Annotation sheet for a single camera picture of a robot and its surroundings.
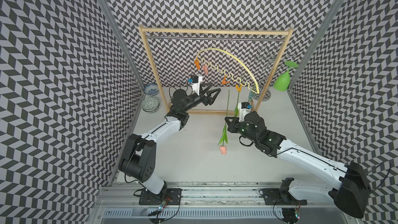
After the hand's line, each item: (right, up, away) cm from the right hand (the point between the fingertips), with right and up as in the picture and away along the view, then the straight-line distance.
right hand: (225, 121), depth 76 cm
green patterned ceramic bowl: (-48, +7, +30) cm, 57 cm away
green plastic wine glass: (+34, +21, +12) cm, 42 cm away
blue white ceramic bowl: (-52, +19, +41) cm, 68 cm away
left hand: (-4, +16, -1) cm, 17 cm away
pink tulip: (-2, -13, -2) cm, 13 cm away
